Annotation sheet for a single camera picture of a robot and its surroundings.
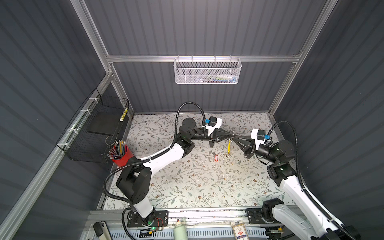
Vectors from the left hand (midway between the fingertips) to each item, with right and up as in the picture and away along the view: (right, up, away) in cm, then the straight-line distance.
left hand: (233, 134), depth 64 cm
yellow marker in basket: (-56, +10, +18) cm, 60 cm away
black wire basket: (-66, +4, +10) cm, 67 cm away
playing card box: (+4, -45, +6) cm, 46 cm away
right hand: (+1, -2, +1) cm, 3 cm away
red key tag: (-3, -17, +32) cm, 36 cm away
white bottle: (-23, -43, +1) cm, 48 cm away
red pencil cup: (-61, -12, +22) cm, 66 cm away
